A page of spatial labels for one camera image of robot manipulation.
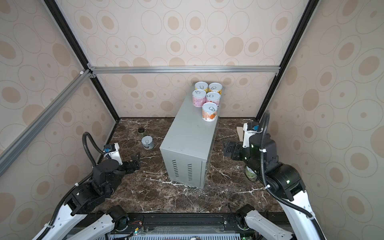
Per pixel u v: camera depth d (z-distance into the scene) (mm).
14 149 525
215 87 799
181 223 745
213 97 753
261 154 385
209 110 689
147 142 982
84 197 449
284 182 364
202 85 810
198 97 745
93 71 906
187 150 617
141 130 1000
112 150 555
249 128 499
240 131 1131
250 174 871
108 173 468
